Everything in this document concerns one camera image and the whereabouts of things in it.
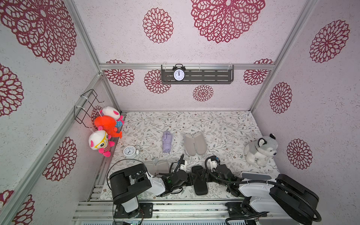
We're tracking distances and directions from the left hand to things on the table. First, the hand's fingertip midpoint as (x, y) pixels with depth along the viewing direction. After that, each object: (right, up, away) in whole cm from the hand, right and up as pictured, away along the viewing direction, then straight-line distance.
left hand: (196, 178), depth 85 cm
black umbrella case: (+1, +2, -7) cm, 8 cm away
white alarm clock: (-43, +15, +7) cm, 46 cm away
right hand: (+1, +4, 0) cm, 4 cm away
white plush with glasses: (-56, +24, -5) cm, 61 cm away
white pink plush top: (-56, +42, +9) cm, 70 cm away
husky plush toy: (+37, +16, -1) cm, 41 cm away
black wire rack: (-62, +49, -4) cm, 80 cm away
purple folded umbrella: (-19, +21, +13) cm, 31 cm away
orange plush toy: (-57, +33, +6) cm, 66 cm away
